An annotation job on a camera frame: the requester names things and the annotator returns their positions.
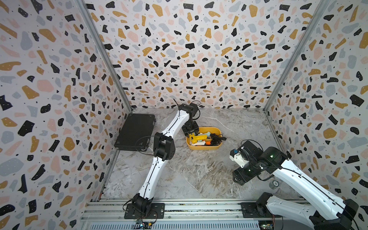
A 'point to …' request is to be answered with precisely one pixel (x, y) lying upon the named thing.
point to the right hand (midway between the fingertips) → (238, 176)
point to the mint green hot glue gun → (208, 133)
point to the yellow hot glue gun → (194, 138)
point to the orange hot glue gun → (208, 143)
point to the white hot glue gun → (199, 143)
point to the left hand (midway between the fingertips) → (197, 134)
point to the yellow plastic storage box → (212, 130)
